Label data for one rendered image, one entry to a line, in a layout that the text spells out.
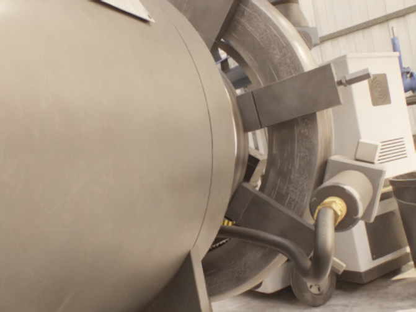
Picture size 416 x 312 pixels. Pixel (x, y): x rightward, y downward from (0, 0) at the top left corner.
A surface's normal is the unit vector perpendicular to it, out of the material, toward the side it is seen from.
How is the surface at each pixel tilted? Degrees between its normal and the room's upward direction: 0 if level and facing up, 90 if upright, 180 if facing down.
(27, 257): 112
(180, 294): 90
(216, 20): 90
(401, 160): 90
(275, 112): 90
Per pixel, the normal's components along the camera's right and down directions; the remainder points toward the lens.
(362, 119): 0.54, -0.11
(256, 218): -0.43, 0.07
